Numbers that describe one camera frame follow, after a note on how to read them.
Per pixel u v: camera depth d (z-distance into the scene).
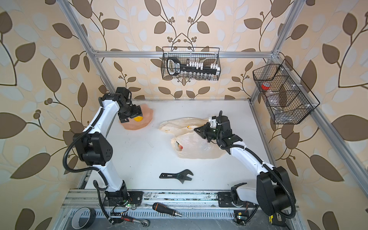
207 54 0.91
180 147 0.91
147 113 1.08
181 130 0.97
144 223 0.67
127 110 0.74
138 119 1.05
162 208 0.70
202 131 0.71
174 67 0.85
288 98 0.74
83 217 0.70
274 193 0.41
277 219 0.67
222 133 0.64
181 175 0.82
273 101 0.74
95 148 0.49
